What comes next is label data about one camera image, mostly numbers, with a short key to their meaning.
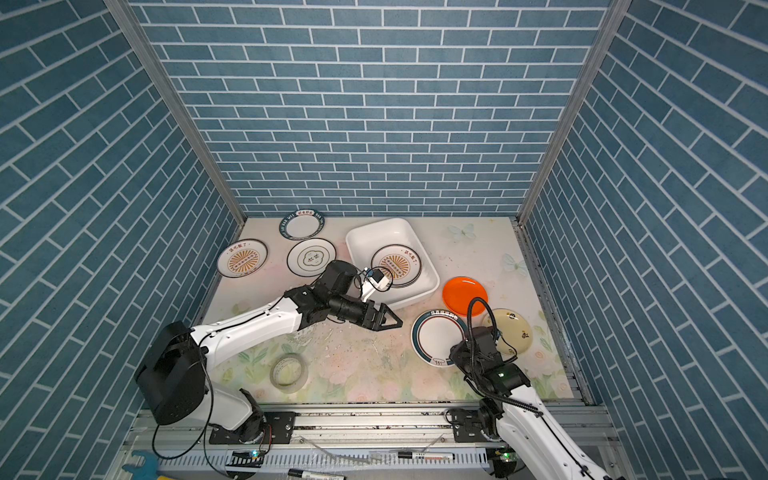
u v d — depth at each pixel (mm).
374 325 663
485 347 654
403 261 1050
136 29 727
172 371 427
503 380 589
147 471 670
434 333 905
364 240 1116
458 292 987
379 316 680
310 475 669
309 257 1083
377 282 737
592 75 812
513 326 926
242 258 1081
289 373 831
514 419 546
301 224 1200
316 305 601
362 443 724
